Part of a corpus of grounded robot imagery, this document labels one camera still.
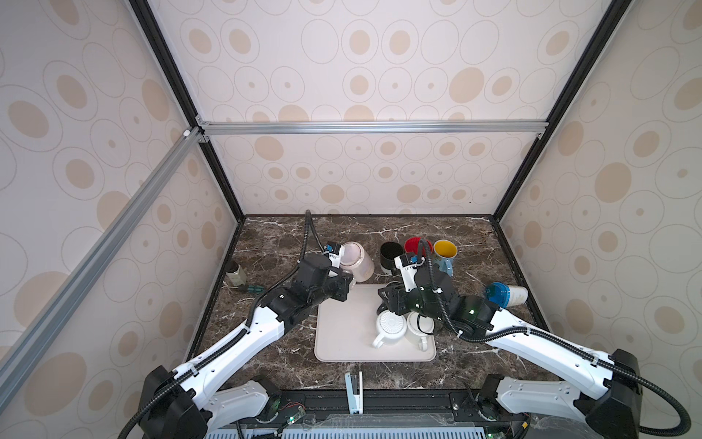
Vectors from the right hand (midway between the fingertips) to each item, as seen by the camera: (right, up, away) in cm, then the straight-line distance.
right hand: (385, 290), depth 74 cm
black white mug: (+4, +9, +24) cm, 26 cm away
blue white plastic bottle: (+40, -4, +14) cm, 43 cm away
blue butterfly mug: (+23, +9, +23) cm, 34 cm away
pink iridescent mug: (-8, +8, -1) cm, 11 cm away
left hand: (-8, +4, +2) cm, 9 cm away
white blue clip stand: (-8, -30, -1) cm, 31 cm away
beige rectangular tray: (-11, -16, +14) cm, 24 cm away
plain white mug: (+7, -7, -10) cm, 14 cm away
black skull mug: (+15, +12, +40) cm, 44 cm away
